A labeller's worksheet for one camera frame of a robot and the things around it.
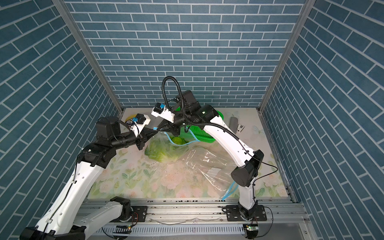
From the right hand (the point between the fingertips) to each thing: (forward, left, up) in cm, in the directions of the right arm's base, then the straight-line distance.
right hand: (162, 127), depth 66 cm
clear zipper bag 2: (-3, -26, -32) cm, 41 cm away
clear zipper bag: (-3, -9, -14) cm, 16 cm away
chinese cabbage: (-1, +5, -20) cm, 20 cm away
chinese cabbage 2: (+2, -6, -13) cm, 14 cm away
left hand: (-1, +2, -1) cm, 2 cm away
